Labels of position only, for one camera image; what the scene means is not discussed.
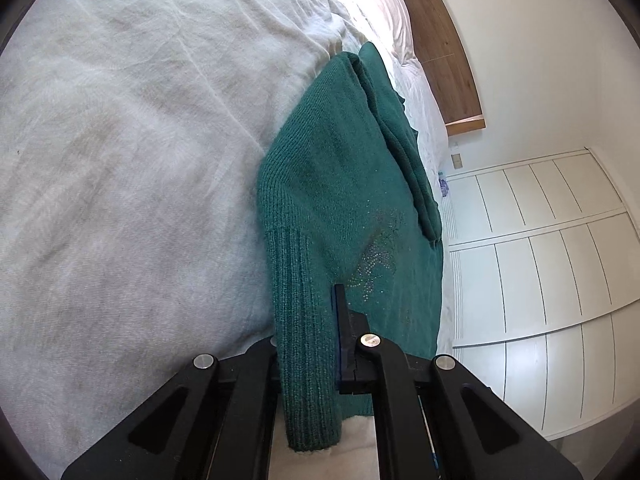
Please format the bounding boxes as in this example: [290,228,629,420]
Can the right white pillow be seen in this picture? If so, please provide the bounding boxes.
[334,0,448,177]

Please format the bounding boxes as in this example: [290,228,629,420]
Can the white wardrobe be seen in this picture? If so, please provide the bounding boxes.
[442,148,639,439]

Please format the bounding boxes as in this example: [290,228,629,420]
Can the blue patterned tissue box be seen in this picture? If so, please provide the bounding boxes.
[438,171,449,197]

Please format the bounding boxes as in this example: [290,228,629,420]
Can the white bed sheet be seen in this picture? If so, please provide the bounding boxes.
[0,0,454,480]

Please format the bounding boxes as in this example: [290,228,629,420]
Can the wooden headboard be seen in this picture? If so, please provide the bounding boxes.
[404,0,486,136]

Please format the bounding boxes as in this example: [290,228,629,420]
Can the green knit sweater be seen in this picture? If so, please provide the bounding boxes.
[257,44,444,452]

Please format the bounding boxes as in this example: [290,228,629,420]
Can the right wall switch plate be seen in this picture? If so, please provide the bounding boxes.
[451,154,462,169]

